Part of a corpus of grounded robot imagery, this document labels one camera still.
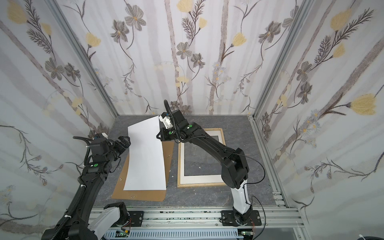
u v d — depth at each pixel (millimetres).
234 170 488
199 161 966
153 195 813
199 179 901
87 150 574
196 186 841
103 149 597
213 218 761
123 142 718
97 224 506
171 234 702
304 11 694
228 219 732
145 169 841
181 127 637
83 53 842
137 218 735
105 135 717
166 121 744
